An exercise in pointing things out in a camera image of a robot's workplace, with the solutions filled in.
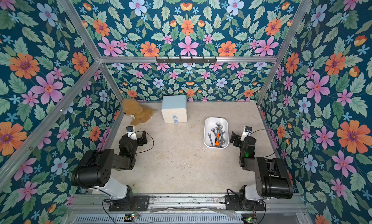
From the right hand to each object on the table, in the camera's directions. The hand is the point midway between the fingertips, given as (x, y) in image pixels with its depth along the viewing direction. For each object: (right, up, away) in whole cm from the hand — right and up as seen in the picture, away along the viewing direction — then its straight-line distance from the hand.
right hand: (240, 131), depth 92 cm
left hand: (-67, +1, +1) cm, 67 cm away
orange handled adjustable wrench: (-13, -3, +7) cm, 15 cm away
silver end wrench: (-17, 0, +10) cm, 19 cm away
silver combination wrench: (-11, -7, +4) cm, 14 cm away
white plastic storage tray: (-18, +5, +13) cm, 23 cm away
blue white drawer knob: (-43, +9, +9) cm, 45 cm away
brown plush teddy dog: (-68, +11, +7) cm, 69 cm away
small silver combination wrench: (-20, -3, +8) cm, 21 cm away
